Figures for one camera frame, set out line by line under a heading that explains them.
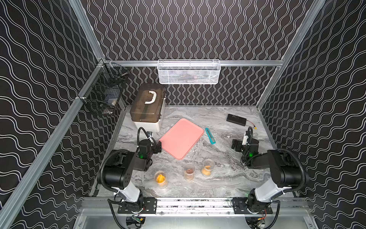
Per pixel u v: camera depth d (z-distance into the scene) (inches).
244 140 33.6
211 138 39.5
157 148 33.9
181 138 39.7
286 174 18.4
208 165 34.2
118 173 18.2
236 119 43.1
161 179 30.3
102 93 36.9
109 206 27.5
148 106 42.2
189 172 30.3
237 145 34.9
